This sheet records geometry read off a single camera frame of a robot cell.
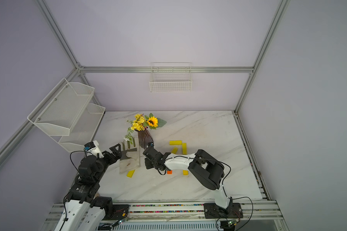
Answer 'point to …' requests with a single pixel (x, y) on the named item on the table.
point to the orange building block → (169, 172)
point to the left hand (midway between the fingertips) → (114, 150)
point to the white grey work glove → (129, 160)
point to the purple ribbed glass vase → (145, 138)
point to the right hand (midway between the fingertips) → (149, 162)
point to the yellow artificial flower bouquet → (140, 122)
